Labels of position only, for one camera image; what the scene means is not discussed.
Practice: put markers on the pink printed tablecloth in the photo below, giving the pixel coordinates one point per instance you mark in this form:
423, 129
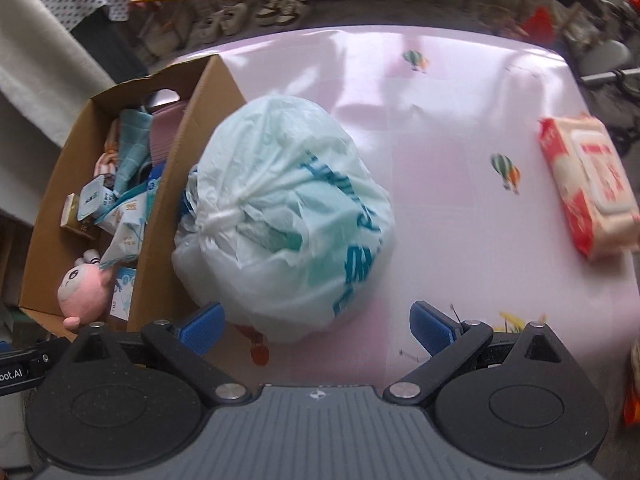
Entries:
450, 135

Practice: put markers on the orange striped towel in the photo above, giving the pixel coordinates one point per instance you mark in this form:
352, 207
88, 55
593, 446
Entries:
107, 160

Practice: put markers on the pink round plush toy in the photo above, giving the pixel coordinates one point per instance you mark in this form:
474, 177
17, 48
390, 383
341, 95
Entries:
82, 290

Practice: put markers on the white plastic bag teal print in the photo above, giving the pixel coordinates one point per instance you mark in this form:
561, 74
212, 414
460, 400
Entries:
280, 185

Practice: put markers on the small red plastic bag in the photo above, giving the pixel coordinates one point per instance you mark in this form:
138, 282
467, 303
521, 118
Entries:
540, 25

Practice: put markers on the brown cardboard box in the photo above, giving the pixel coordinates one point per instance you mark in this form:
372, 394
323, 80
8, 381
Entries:
200, 110

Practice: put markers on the dark blue wipes packet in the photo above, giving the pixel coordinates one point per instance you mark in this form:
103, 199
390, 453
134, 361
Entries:
155, 175

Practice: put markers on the teal checked cloth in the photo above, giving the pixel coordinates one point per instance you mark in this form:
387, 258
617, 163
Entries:
132, 145

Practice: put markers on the white small rounded packet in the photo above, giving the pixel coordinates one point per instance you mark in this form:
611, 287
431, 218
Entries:
95, 200

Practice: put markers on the brown slipper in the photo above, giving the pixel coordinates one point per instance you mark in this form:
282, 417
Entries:
497, 17

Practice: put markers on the red white wet wipes pack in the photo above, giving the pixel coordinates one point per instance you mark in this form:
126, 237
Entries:
595, 185

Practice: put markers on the beige small tissue box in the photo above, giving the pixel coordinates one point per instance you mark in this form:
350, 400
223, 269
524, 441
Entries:
72, 215

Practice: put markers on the pink sponge cloth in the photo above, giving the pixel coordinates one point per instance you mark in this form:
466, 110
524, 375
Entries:
167, 135

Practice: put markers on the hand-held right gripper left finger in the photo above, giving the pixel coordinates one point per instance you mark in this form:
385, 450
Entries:
202, 327

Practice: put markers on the white textured fabric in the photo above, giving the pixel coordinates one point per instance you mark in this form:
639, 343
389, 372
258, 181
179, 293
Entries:
30, 60

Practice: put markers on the dark grey cabinet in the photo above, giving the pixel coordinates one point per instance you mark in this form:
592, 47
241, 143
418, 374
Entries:
107, 45

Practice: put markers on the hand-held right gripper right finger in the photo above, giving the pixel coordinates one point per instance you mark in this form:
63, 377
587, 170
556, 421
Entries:
430, 330

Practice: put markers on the light blue bandage box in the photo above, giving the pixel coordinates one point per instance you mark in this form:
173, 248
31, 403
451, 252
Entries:
122, 295

